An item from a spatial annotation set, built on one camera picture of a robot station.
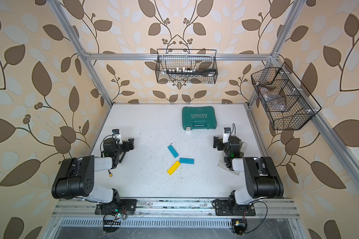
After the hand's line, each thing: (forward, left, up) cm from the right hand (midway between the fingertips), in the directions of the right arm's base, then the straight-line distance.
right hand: (222, 136), depth 95 cm
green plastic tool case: (+17, +15, 0) cm, 22 cm away
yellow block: (-18, +32, -5) cm, 37 cm away
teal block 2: (-13, +23, -5) cm, 27 cm away
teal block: (-7, +32, -5) cm, 33 cm away
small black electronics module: (-46, -1, -8) cm, 47 cm away
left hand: (+1, +63, +1) cm, 63 cm away
